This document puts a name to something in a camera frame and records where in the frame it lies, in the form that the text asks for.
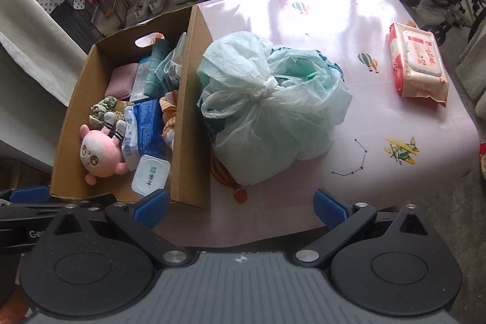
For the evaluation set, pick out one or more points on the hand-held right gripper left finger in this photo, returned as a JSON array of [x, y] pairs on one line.
[[152, 209]]

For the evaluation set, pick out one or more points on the green floral scrunchie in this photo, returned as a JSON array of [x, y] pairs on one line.
[[102, 107]]

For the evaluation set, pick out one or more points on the pink wet wipes pack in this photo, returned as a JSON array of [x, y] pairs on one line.
[[414, 81]]

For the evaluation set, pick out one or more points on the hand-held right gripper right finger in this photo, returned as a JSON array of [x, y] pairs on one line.
[[329, 209]]

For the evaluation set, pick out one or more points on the pink printed tablecloth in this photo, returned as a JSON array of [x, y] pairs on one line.
[[379, 111]]

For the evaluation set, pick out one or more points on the off-white cloth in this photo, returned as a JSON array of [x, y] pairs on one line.
[[30, 35]]

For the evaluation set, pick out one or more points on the red cloth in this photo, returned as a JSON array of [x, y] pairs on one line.
[[483, 160]]

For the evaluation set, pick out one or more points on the brown cardboard box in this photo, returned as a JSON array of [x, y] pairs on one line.
[[190, 141]]

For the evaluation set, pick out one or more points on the clear plastic packet with barcode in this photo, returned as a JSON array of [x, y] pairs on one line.
[[176, 58]]

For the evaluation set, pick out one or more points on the white plastic cup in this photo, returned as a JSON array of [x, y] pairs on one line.
[[150, 172]]

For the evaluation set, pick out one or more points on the pink knit pad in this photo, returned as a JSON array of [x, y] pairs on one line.
[[121, 81]]

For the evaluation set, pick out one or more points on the blue plastic tissue pack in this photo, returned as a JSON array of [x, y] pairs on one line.
[[150, 130]]

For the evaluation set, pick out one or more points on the white and teal carton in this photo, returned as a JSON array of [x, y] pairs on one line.
[[140, 79]]

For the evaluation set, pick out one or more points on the white sneaker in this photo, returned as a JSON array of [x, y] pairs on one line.
[[141, 7], [157, 1]]

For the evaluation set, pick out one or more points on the dark ribbed cover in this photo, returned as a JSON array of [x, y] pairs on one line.
[[76, 28]]

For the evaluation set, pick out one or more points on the orange striped plush toy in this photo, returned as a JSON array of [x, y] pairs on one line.
[[169, 115]]

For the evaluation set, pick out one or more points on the pink plush doll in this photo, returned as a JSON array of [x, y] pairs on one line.
[[98, 153]]

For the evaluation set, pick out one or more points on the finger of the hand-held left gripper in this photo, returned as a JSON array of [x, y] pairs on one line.
[[95, 201], [28, 194]]

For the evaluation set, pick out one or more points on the teal checked towel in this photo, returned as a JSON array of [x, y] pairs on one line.
[[157, 62]]

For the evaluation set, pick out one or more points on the pale green plastic bag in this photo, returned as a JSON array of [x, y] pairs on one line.
[[273, 119]]

